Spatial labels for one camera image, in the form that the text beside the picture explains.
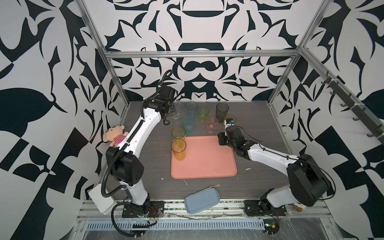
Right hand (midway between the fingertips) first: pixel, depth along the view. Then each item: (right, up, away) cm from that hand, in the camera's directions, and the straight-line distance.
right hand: (221, 133), depth 89 cm
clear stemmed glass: (-26, +13, -13) cm, 32 cm away
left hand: (-30, +15, -7) cm, 35 cm away
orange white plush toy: (+35, -34, -16) cm, 51 cm away
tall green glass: (-25, +1, -3) cm, 25 cm away
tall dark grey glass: (+3, +14, +11) cm, 18 cm away
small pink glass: (-3, +5, +15) cm, 16 cm away
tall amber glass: (-25, -9, 0) cm, 26 cm away
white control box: (-58, -31, -18) cm, 68 cm away
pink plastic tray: (-9, -15, +3) cm, 18 cm away
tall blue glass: (-18, +16, +10) cm, 26 cm away
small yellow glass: (+9, +10, +12) cm, 18 cm away
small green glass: (-9, +13, +19) cm, 25 cm away
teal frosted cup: (-20, +5, +14) cm, 24 cm away
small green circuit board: (+20, -42, -18) cm, 50 cm away
